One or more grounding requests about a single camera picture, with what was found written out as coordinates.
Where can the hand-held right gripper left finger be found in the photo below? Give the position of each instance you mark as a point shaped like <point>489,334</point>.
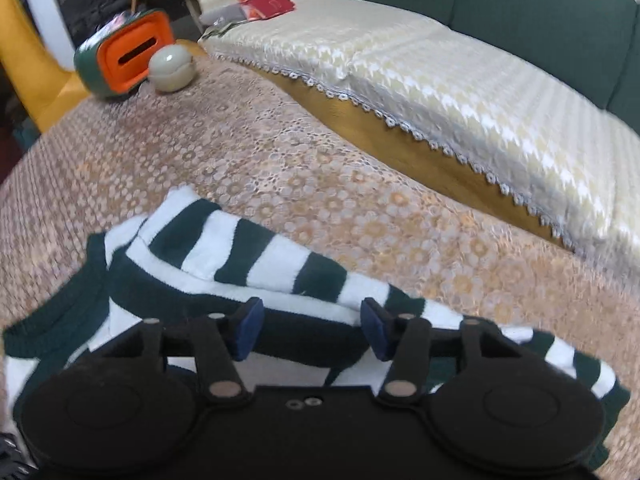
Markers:
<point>247,327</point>

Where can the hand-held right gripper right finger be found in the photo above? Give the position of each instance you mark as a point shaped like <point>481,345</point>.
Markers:
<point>375,330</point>

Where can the green and white striped sweater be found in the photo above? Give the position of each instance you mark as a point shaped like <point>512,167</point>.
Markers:
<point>280,260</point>

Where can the green sofa with beige cover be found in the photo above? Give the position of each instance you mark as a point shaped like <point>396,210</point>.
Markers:
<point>450,85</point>

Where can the beige round jar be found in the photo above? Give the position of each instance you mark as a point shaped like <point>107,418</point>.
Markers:
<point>172,67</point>

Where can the green and orange tissue box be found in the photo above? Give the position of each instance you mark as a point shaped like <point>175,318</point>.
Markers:
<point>127,60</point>

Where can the grey plastic packet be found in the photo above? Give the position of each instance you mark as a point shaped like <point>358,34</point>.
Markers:
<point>220,15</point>

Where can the red packet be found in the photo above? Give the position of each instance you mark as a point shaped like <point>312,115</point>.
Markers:
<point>267,6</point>

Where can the yellow chair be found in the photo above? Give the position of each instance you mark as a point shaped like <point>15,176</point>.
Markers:
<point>30,75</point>

